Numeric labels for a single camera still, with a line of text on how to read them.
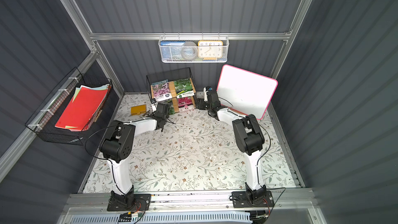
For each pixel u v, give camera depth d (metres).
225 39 0.89
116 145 0.54
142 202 0.73
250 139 0.56
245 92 0.89
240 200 0.73
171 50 0.84
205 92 0.92
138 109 1.09
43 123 0.61
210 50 0.89
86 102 0.72
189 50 0.91
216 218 0.77
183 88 1.01
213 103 0.80
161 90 0.99
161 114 0.81
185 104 1.12
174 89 1.00
